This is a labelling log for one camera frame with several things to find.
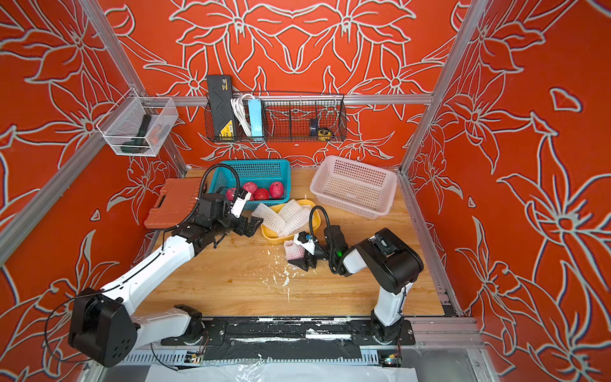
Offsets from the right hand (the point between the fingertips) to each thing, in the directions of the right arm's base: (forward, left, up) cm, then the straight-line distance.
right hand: (289, 252), depth 86 cm
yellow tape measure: (+40, -13, +23) cm, 48 cm away
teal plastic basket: (+42, +15, -1) cm, 45 cm away
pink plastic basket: (+36, -28, -3) cm, 46 cm away
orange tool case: (+21, +51, +2) cm, 55 cm away
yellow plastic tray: (+9, +7, -2) cm, 12 cm away
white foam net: (+11, +7, +4) cm, 14 cm away
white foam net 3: (+11, -4, +6) cm, 13 cm away
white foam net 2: (+17, +1, +4) cm, 17 cm away
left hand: (+9, +13, +13) cm, 20 cm away
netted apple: (-2, -2, +4) cm, 5 cm away
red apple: (+29, +8, +2) cm, 30 cm away
